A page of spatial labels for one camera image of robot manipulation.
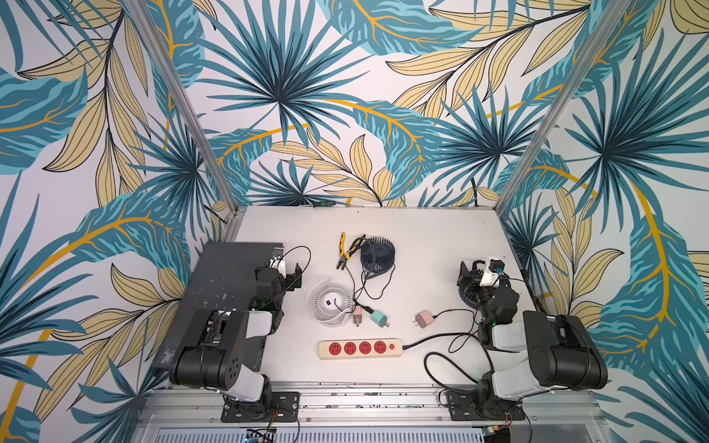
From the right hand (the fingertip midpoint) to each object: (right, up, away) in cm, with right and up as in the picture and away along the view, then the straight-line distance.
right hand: (461, 262), depth 88 cm
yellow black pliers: (-39, 0, +15) cm, 42 cm away
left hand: (-59, -1, +4) cm, 59 cm away
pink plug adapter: (-12, -18, 0) cm, 22 cm away
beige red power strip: (-33, -25, -7) cm, 41 cm away
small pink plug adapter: (-33, -17, -1) cm, 37 cm away
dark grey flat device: (-78, -6, +4) cm, 78 cm away
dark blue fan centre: (-27, +2, +5) cm, 27 cm away
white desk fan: (-42, -13, -3) cm, 44 cm away
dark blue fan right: (0, -9, -8) cm, 12 cm away
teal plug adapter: (-26, -17, -3) cm, 32 cm away
